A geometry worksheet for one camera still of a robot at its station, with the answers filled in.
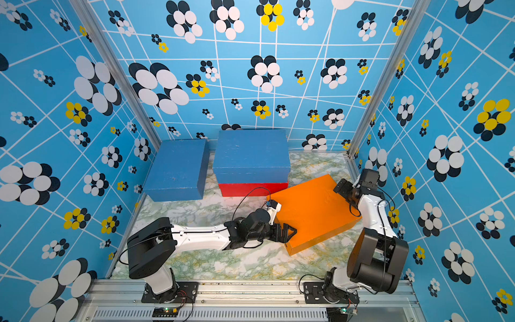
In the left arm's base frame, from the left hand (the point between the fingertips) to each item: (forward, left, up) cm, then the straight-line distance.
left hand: (294, 230), depth 77 cm
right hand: (+18, -25, 0) cm, 31 cm away
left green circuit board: (-25, +47, -15) cm, 56 cm away
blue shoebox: (+29, +18, +12) cm, 36 cm away
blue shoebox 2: (+30, +53, 0) cm, 61 cm away
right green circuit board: (-24, -18, -10) cm, 32 cm away
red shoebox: (+24, +25, -8) cm, 35 cm away
